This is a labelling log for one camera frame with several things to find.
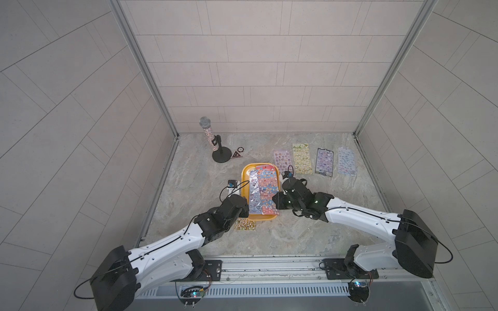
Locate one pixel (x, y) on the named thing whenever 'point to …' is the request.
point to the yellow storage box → (245, 192)
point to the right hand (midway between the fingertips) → (271, 200)
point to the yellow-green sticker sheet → (302, 161)
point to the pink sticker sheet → (282, 159)
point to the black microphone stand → (222, 154)
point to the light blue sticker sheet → (346, 161)
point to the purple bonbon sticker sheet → (324, 162)
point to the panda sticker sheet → (245, 224)
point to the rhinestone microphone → (205, 122)
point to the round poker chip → (240, 149)
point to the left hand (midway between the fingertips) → (249, 198)
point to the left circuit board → (194, 292)
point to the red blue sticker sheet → (268, 187)
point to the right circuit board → (358, 286)
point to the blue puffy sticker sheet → (255, 204)
